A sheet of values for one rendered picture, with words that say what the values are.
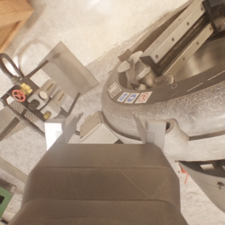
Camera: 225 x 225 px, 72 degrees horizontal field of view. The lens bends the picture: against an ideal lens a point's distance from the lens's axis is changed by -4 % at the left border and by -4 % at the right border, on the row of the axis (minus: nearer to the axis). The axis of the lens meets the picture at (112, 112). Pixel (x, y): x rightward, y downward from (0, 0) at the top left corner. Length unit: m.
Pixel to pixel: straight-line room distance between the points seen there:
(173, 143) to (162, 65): 0.30
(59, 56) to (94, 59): 0.26
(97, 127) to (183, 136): 0.28
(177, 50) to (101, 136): 0.36
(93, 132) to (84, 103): 0.99
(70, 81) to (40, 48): 0.33
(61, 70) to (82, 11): 0.46
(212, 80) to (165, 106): 0.08
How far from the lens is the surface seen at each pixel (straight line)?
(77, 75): 1.33
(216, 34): 0.75
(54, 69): 1.38
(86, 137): 0.50
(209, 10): 0.65
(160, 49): 0.51
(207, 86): 0.29
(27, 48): 1.43
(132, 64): 0.54
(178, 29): 0.56
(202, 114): 0.27
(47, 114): 0.98
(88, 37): 1.21
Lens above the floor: 1.14
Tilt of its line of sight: 51 degrees down
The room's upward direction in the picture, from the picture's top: 169 degrees counter-clockwise
